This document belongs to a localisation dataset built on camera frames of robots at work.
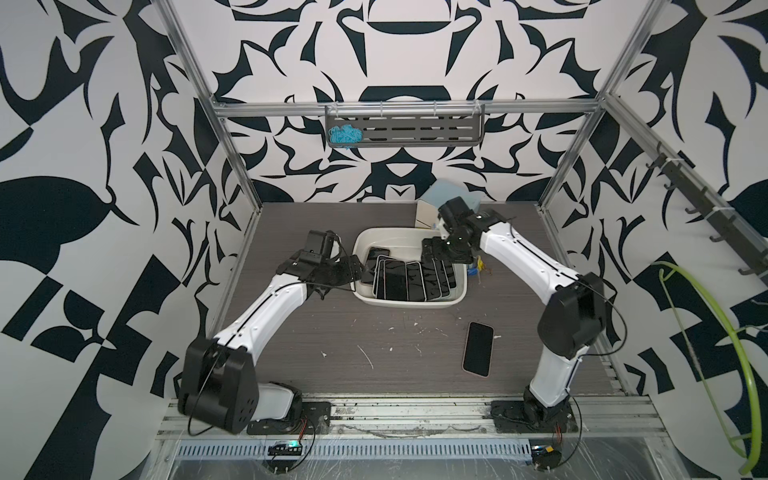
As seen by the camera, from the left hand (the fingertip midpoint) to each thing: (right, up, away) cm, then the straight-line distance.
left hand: (350, 266), depth 86 cm
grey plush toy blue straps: (+40, -1, +12) cm, 42 cm away
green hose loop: (+71, -15, -35) cm, 81 cm away
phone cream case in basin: (+13, -5, +6) cm, 15 cm away
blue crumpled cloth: (-2, +39, +6) cm, 39 cm away
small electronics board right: (+47, -43, -15) cm, 66 cm away
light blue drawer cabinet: (+30, +24, +20) cm, 44 cm away
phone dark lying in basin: (+4, -3, +11) cm, 12 cm away
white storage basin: (+16, +6, +20) cm, 27 cm away
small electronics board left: (-14, -43, -12) cm, 47 cm away
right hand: (+23, +4, +2) cm, 24 cm away
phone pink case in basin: (+19, -6, +8) cm, 22 cm away
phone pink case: (+36, -24, +1) cm, 44 cm away
